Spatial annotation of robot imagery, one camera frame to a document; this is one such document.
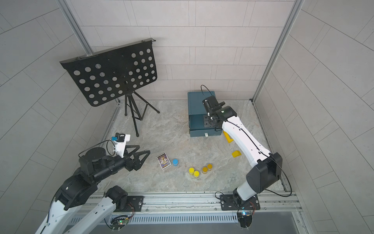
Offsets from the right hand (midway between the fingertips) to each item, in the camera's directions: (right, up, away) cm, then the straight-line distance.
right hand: (208, 121), depth 81 cm
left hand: (-29, -11, -18) cm, 36 cm away
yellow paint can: (-10, -28, -1) cm, 29 cm away
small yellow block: (+18, -21, +7) cm, 28 cm away
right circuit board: (+16, -46, -13) cm, 51 cm away
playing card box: (-26, -23, +4) cm, 35 cm away
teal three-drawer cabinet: (-7, +6, +14) cm, 17 cm away
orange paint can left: (-2, -28, 0) cm, 28 cm away
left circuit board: (-42, -45, -16) cm, 64 cm away
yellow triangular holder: (+15, -13, +13) cm, 24 cm away
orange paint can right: (+1, -26, 0) cm, 26 cm away
